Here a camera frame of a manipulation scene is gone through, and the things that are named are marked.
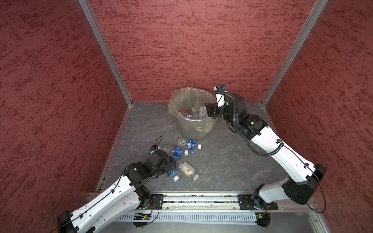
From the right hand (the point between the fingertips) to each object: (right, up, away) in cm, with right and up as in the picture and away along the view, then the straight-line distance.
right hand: (212, 104), depth 70 cm
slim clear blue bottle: (-10, -6, +11) cm, 16 cm away
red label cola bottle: (-16, -3, +23) cm, 28 cm away
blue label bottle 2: (-19, -28, +17) cm, 38 cm away
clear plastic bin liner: (-15, +5, +21) cm, 26 cm away
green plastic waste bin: (-13, -16, +20) cm, 29 cm away
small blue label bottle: (-20, -39, +11) cm, 45 cm away
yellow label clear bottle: (-12, -37, +9) cm, 40 cm away
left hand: (-23, -34, +7) cm, 42 cm away
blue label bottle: (-11, -24, +20) cm, 33 cm away
